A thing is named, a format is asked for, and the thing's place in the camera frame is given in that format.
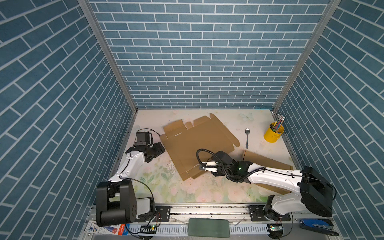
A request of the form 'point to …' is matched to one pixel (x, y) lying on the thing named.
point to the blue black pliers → (320, 225)
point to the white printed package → (120, 229)
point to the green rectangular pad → (208, 227)
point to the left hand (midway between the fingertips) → (160, 150)
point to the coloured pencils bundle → (279, 121)
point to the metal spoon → (247, 132)
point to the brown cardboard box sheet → (266, 162)
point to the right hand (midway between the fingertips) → (210, 158)
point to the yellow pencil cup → (271, 136)
